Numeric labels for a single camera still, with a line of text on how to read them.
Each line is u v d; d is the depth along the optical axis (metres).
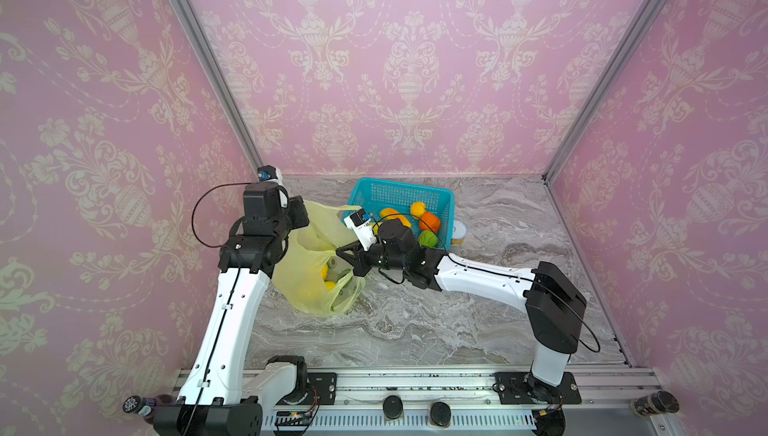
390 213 1.05
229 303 0.43
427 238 0.96
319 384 0.75
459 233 0.99
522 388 0.73
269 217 0.51
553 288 0.47
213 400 0.37
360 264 0.67
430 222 1.00
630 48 0.81
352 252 0.69
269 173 0.61
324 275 0.89
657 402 0.64
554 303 0.52
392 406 0.64
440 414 0.63
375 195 1.20
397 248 0.60
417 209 1.05
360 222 0.66
